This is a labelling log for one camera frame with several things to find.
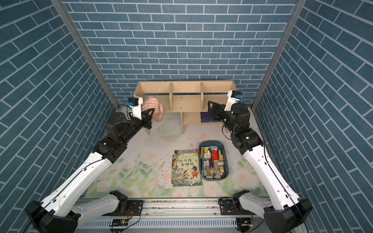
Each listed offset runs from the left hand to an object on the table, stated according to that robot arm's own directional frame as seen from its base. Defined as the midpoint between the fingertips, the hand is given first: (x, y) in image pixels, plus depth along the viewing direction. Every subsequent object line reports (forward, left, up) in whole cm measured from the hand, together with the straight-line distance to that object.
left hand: (158, 109), depth 67 cm
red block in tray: (-5, -31, -36) cm, 47 cm away
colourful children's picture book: (-13, -12, -37) cm, 42 cm away
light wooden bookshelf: (+24, -14, -14) cm, 31 cm away
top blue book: (+15, -25, -23) cm, 37 cm away
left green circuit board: (-39, +20, -42) cm, 61 cm away
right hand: (+2, -27, +1) cm, 27 cm away
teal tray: (-9, -29, -36) cm, 47 cm away
